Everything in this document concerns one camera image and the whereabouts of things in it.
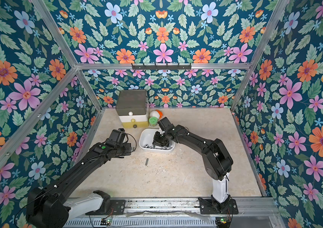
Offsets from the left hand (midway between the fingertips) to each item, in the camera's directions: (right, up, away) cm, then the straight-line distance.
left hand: (130, 147), depth 83 cm
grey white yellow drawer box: (-2, +24, +9) cm, 26 cm away
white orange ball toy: (+12, +22, +28) cm, 37 cm away
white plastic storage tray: (+6, +3, +19) cm, 20 cm away
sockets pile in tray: (+20, -2, +13) cm, 24 cm away
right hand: (+13, +3, +3) cm, 14 cm away
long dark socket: (+9, -11, +7) cm, 15 cm away
